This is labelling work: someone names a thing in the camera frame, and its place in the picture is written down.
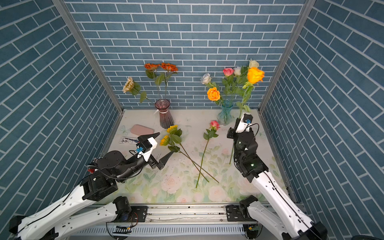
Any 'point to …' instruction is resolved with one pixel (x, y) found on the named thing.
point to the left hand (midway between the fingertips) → (169, 142)
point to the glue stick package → (131, 140)
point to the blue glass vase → (224, 117)
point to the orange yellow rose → (213, 94)
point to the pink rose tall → (228, 83)
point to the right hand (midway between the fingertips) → (239, 120)
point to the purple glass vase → (166, 121)
